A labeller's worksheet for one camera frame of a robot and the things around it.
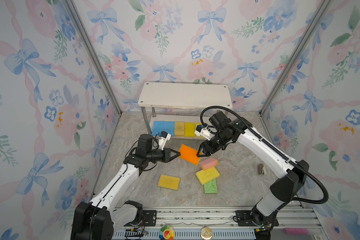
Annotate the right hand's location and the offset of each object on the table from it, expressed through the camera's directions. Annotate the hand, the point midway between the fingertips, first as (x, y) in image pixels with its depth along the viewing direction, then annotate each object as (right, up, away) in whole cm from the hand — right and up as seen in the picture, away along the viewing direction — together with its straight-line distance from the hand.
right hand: (200, 152), depth 74 cm
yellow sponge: (-11, +11, +26) cm, 31 cm away
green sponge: (+7, -21, +8) cm, 23 cm away
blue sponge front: (-18, +12, +27) cm, 35 cm away
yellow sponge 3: (-17, -19, +11) cm, 27 cm away
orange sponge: (-6, -1, +1) cm, 6 cm away
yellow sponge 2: (-2, +14, -4) cm, 15 cm away
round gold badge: (+2, -38, -3) cm, 38 cm away
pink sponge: (+6, -9, +15) cm, 18 cm away
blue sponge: (-25, +12, +27) cm, 39 cm away
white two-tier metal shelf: (-9, +29, +8) cm, 32 cm away
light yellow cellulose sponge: (+5, -15, +12) cm, 20 cm away
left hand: (-11, -1, +1) cm, 11 cm away
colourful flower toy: (-16, -37, -5) cm, 40 cm away
